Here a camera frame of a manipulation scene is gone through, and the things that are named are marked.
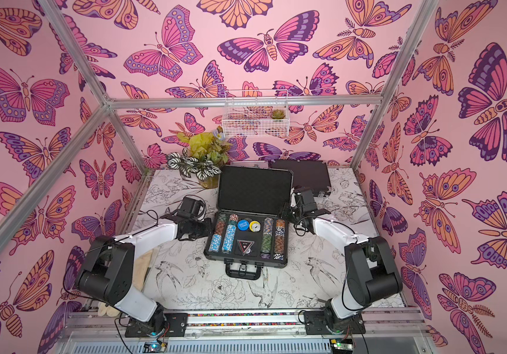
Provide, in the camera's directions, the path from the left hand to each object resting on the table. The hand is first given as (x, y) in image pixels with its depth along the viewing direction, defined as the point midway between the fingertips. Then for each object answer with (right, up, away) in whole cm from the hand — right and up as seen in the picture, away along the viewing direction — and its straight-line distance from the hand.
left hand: (217, 228), depth 93 cm
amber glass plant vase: (-7, +21, +19) cm, 29 cm away
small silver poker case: (+16, +30, +26) cm, 43 cm away
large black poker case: (+13, 0, -1) cm, 14 cm away
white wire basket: (+16, +50, +2) cm, 52 cm away
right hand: (+27, +8, -2) cm, 29 cm away
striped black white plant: (-6, +26, -1) cm, 26 cm away
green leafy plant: (-7, +38, +10) cm, 40 cm away
